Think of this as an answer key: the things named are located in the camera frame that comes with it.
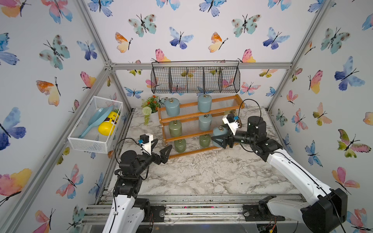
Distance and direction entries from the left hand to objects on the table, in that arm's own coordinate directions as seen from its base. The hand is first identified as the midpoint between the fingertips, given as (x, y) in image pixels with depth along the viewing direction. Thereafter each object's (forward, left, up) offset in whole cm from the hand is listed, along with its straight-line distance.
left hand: (165, 142), depth 71 cm
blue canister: (+15, -4, +9) cm, 18 cm away
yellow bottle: (+5, +27, +6) cm, 28 cm away
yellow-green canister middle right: (+20, -36, 0) cm, 41 cm away
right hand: (+3, -25, +4) cm, 25 cm away
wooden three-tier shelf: (+16, -13, -12) cm, 24 cm away
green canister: (+11, -4, -4) cm, 12 cm away
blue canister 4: (+16, -21, -4) cm, 26 cm away
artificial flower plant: (+34, +15, -11) cm, 39 cm away
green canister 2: (+9, -6, -18) cm, 21 cm away
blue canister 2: (+18, -20, +9) cm, 28 cm away
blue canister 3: (+1, -26, +6) cm, 26 cm away
